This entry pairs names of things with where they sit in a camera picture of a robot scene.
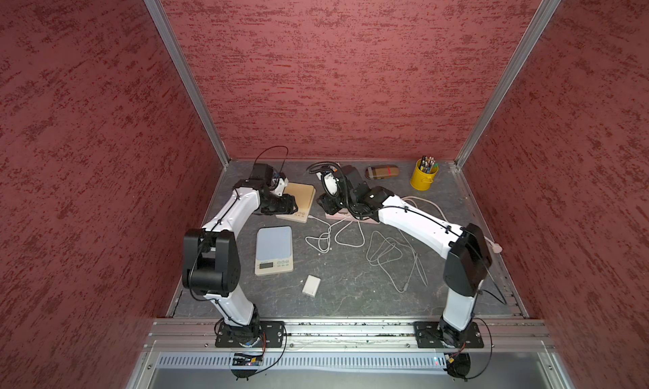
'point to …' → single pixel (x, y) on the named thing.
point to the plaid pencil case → (382, 172)
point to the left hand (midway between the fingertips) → (287, 212)
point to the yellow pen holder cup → (423, 173)
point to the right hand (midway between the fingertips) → (324, 201)
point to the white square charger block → (312, 286)
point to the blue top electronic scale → (274, 250)
